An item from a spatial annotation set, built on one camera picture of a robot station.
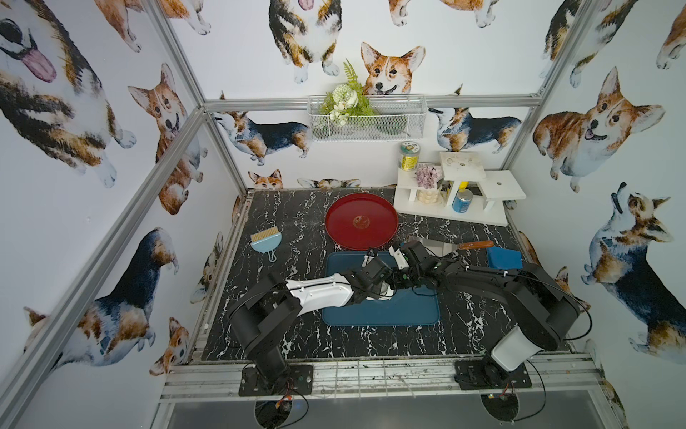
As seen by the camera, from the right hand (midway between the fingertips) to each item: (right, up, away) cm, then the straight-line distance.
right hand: (392, 272), depth 90 cm
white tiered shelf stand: (+38, +30, +11) cm, 49 cm away
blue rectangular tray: (+5, -10, -6) cm, 12 cm away
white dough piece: (-2, -7, -1) cm, 7 cm away
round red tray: (-10, +17, +20) cm, 27 cm away
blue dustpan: (+43, +3, +10) cm, 44 cm away
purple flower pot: (+13, +32, +5) cm, 35 cm away
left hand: (-7, -2, +1) cm, 7 cm away
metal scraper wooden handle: (+20, +7, +10) cm, 23 cm away
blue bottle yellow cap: (+30, +26, +16) cm, 43 cm away
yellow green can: (+8, +42, +13) cm, 45 cm away
